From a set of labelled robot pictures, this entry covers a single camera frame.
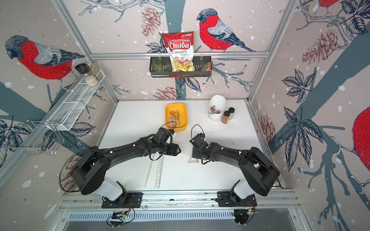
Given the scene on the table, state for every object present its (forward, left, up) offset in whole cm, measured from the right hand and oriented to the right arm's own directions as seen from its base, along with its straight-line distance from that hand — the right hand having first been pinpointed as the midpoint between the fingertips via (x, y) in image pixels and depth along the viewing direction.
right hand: (195, 152), depth 90 cm
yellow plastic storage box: (+31, +10, 0) cm, 33 cm away
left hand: (-1, +10, +6) cm, 11 cm away
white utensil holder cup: (+35, -17, +11) cm, 40 cm away
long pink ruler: (+24, +19, 0) cm, 30 cm away
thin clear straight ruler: (-19, +28, -1) cm, 34 cm away
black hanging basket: (+43, +23, +35) cm, 60 cm away
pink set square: (-5, +2, -1) cm, 6 cm away
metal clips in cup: (+30, -13, +7) cm, 33 cm away
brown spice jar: (+25, -21, +6) cm, 33 cm away
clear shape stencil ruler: (-13, +22, -1) cm, 26 cm away
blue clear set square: (+33, +17, -1) cm, 37 cm away
